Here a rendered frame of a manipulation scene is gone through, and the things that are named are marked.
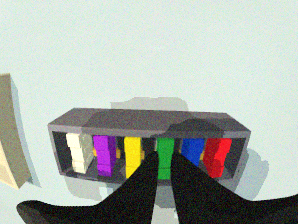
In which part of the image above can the yellow fuse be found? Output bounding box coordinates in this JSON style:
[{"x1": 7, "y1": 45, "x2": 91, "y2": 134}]
[{"x1": 125, "y1": 136, "x2": 142, "y2": 179}]

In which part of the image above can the blue fuse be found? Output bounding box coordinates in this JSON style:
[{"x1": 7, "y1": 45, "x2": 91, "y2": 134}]
[{"x1": 181, "y1": 137, "x2": 204, "y2": 167}]

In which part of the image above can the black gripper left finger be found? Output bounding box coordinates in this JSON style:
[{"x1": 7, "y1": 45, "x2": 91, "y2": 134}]
[{"x1": 16, "y1": 151, "x2": 160, "y2": 224}]

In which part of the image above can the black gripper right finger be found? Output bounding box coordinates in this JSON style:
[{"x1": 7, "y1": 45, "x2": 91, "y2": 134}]
[{"x1": 170, "y1": 151, "x2": 298, "y2": 224}]

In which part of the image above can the green fuse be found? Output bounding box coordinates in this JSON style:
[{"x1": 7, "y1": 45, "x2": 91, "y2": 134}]
[{"x1": 156, "y1": 137, "x2": 174, "y2": 180}]

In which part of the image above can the grey fuse block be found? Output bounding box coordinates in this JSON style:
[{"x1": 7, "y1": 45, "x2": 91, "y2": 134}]
[{"x1": 47, "y1": 108, "x2": 251, "y2": 185}]

